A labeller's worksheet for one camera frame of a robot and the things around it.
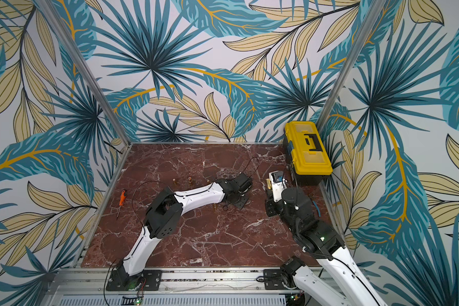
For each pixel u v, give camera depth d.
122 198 0.95
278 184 0.55
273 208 0.58
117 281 0.73
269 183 0.66
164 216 0.53
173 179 1.00
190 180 0.98
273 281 0.73
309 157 0.93
